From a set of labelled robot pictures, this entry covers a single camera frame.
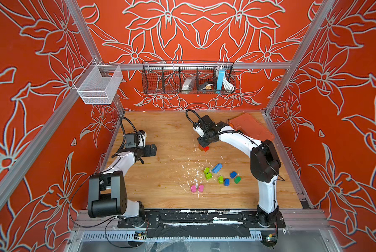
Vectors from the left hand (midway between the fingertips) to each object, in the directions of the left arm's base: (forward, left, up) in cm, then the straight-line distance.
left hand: (148, 147), depth 92 cm
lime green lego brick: (-10, -36, -5) cm, 37 cm away
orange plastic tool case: (+22, -64, 0) cm, 68 cm away
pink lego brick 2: (-20, -32, -5) cm, 39 cm away
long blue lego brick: (-9, -42, -4) cm, 43 cm away
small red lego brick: (+4, -34, -4) cm, 34 cm away
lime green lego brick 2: (-13, -37, -5) cm, 39 cm away
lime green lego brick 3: (-15, -43, -4) cm, 46 cm away
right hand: (-7, -19, +2) cm, 20 cm away
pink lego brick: (-21, -28, -5) cm, 36 cm away
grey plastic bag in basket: (+28, -22, +26) cm, 44 cm away
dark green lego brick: (-14, -53, -5) cm, 55 cm away
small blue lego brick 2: (-12, -50, -6) cm, 52 cm away
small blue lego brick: (-17, -46, -4) cm, 49 cm away
